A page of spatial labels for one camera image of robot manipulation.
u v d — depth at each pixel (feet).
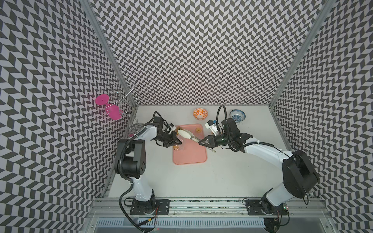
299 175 1.46
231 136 2.17
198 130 3.37
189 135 2.65
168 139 2.64
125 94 3.65
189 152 3.02
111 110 2.81
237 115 3.55
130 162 1.56
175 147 3.06
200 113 3.63
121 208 2.14
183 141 2.91
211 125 2.45
